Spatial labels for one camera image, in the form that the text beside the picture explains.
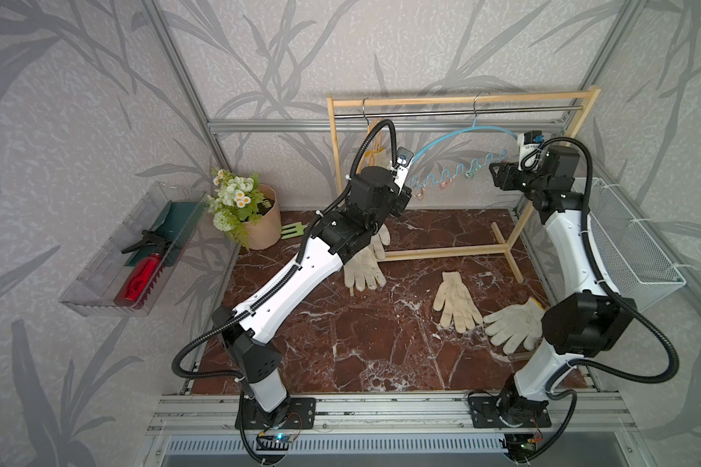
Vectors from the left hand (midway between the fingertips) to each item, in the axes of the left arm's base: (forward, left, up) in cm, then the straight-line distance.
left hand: (398, 175), depth 67 cm
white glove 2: (0, +3, -25) cm, 25 cm away
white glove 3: (-11, -22, -43) cm, 50 cm away
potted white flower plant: (+4, +42, -14) cm, 44 cm away
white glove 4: (-18, -39, -42) cm, 60 cm away
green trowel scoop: (-7, +55, -12) cm, 57 cm away
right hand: (+13, -30, -5) cm, 33 cm away
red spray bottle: (-21, +54, -10) cm, 59 cm away
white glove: (-9, +8, -26) cm, 29 cm away
